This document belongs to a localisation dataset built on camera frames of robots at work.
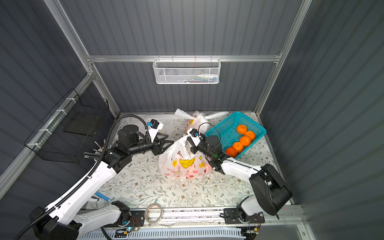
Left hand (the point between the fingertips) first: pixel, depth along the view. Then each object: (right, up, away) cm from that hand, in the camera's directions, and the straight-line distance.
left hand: (171, 140), depth 68 cm
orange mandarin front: (+39, -6, +28) cm, 49 cm away
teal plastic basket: (+35, +2, +41) cm, 53 cm away
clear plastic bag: (0, -11, +11) cm, 16 cm away
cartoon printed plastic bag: (+13, +10, +28) cm, 33 cm away
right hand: (+8, +2, +11) cm, 14 cm away
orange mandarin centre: (+44, -3, +28) cm, 52 cm away
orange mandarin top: (+44, +5, +37) cm, 57 cm away
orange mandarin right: (+50, +1, +34) cm, 60 cm away
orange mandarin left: (+33, -9, +22) cm, 41 cm away
